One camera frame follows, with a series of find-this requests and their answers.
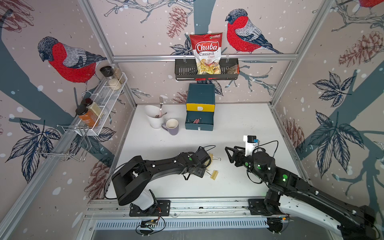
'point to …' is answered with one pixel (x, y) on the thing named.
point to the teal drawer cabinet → (200, 93)
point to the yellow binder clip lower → (214, 174)
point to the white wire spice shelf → (108, 97)
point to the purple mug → (172, 126)
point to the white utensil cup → (153, 113)
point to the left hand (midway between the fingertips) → (200, 166)
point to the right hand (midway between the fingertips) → (229, 147)
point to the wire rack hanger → (67, 141)
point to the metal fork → (161, 103)
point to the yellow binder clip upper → (211, 157)
